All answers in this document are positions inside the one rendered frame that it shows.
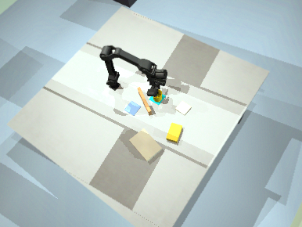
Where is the yellow cup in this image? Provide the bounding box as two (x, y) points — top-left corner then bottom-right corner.
(153, 90), (162, 102)

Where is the yellow flat block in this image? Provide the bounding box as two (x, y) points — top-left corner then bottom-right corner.
(166, 123), (182, 143)

